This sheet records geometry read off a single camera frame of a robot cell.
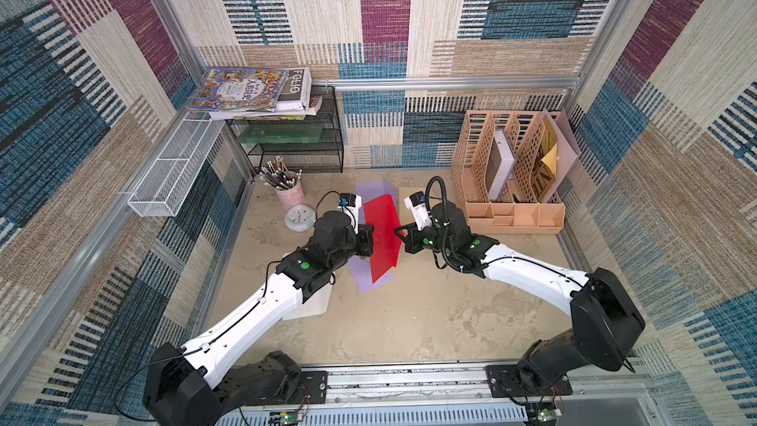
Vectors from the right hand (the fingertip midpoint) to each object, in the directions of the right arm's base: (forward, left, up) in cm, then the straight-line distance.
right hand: (393, 228), depth 82 cm
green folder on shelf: (+31, +35, +9) cm, 48 cm away
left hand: (-2, +5, +5) cm, 7 cm away
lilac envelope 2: (-11, +9, -2) cm, 14 cm away
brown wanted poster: (+22, -49, -4) cm, 54 cm away
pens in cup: (+22, +37, -1) cm, 43 cm away
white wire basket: (+4, +54, +16) cm, 57 cm away
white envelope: (-14, +23, -19) cm, 33 cm away
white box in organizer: (+23, -35, 0) cm, 42 cm away
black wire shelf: (+36, +27, 0) cm, 44 cm away
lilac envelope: (+30, +7, -18) cm, 36 cm away
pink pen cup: (+22, +35, -12) cm, 43 cm away
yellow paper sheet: (+20, -47, +6) cm, 51 cm away
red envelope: (+2, +3, +4) cm, 6 cm away
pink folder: (+19, -50, +11) cm, 54 cm away
